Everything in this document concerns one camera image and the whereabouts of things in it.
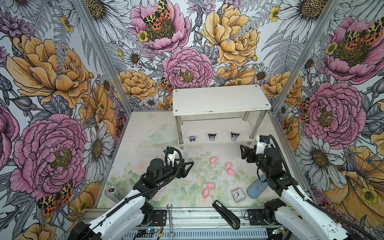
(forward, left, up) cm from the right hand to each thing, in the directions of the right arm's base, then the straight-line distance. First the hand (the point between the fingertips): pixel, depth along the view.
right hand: (246, 150), depth 81 cm
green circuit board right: (-34, -9, -17) cm, 39 cm away
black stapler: (-29, +12, -11) cm, 33 cm away
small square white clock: (-18, +5, -14) cm, 23 cm away
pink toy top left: (+2, +17, -14) cm, 22 cm away
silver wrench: (-34, +40, -15) cm, 54 cm away
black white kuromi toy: (+13, +17, -6) cm, 22 cm away
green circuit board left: (-32, +49, -16) cm, 61 cm away
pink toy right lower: (-6, +7, -14) cm, 17 cm away
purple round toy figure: (+13, +29, -6) cm, 33 cm away
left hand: (-6, +31, -3) cm, 32 cm away
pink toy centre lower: (-17, +23, -15) cm, 32 cm away
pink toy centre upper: (-13, +20, -14) cm, 27 cm away
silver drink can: (-19, +66, -1) cm, 68 cm away
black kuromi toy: (+12, +4, -5) cm, 14 cm away
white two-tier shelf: (+41, +9, -15) cm, 45 cm away
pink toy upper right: (-1, +8, -15) cm, 17 cm away
